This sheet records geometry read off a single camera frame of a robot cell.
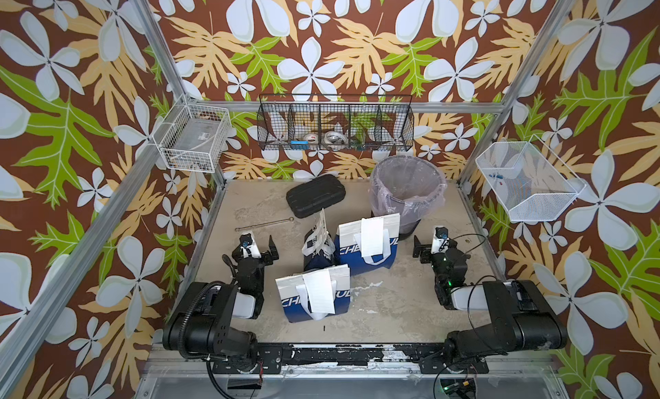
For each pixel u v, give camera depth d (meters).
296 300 0.70
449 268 0.70
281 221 1.05
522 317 0.45
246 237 0.76
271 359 0.74
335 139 0.99
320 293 0.68
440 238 0.77
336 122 0.98
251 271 0.67
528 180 0.82
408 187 0.99
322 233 0.79
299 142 0.89
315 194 1.07
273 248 0.83
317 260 0.84
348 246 0.77
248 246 0.75
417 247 0.84
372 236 0.75
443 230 0.77
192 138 0.86
